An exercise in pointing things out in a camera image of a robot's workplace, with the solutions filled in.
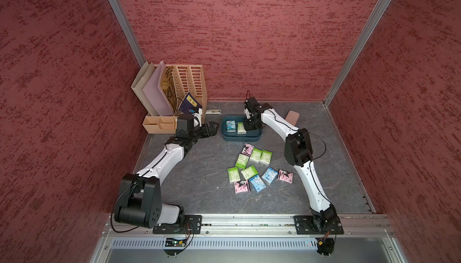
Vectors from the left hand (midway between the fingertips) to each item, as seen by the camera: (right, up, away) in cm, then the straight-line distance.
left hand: (211, 128), depth 87 cm
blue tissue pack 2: (+29, -23, -2) cm, 37 cm away
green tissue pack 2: (+23, -15, +5) cm, 28 cm away
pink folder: (-31, +17, +4) cm, 35 cm away
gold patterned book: (-27, +23, +13) cm, 38 cm away
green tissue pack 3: (+28, -16, +5) cm, 33 cm away
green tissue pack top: (+15, -1, +15) cm, 22 cm away
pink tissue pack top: (+19, -12, +7) cm, 23 cm away
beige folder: (-36, +26, +3) cm, 45 cm away
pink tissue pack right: (+37, -23, -2) cm, 44 cm away
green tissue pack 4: (+11, -22, -2) cm, 25 cm away
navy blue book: (-16, +14, +17) cm, 27 cm away
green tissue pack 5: (+19, -22, 0) cm, 29 cm away
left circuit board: (-14, -46, -15) cm, 51 cm away
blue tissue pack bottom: (+23, -26, -4) cm, 35 cm away
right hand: (+19, -1, +16) cm, 25 cm away
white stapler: (-2, +9, +26) cm, 27 cm away
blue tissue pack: (+9, +1, +17) cm, 19 cm away
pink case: (+49, +6, +24) cm, 54 cm away
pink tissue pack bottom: (+15, -27, -5) cm, 32 cm away
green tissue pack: (+16, -17, +3) cm, 24 cm away
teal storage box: (+22, -5, +16) cm, 27 cm away
